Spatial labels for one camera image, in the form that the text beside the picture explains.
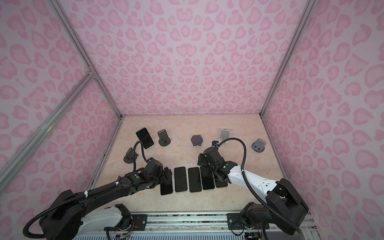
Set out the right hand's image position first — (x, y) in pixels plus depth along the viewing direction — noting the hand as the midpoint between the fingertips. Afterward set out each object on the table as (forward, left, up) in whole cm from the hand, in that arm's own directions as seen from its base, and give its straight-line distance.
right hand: (204, 157), depth 85 cm
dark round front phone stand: (+2, +46, -5) cm, 46 cm away
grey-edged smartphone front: (-8, -2, -10) cm, 13 cm away
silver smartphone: (-15, +21, -9) cm, 27 cm away
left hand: (-8, +20, -6) cm, 22 cm away
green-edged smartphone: (+14, +38, +1) cm, 41 cm away
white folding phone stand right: (+20, -14, -4) cm, 24 cm away
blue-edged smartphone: (-10, +14, -8) cm, 19 cm away
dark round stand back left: (+15, +27, -6) cm, 31 cm away
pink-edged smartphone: (-12, +5, -10) cm, 16 cm away
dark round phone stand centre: (+20, +5, -11) cm, 23 cm away
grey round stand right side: (+13, -36, -7) cm, 39 cm away
